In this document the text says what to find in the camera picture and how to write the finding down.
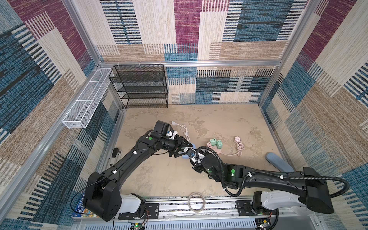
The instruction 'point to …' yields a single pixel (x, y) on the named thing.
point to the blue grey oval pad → (280, 163)
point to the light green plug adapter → (213, 141)
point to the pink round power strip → (217, 151)
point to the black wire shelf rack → (141, 86)
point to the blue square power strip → (194, 146)
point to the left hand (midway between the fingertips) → (191, 148)
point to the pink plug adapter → (209, 144)
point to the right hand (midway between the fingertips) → (194, 152)
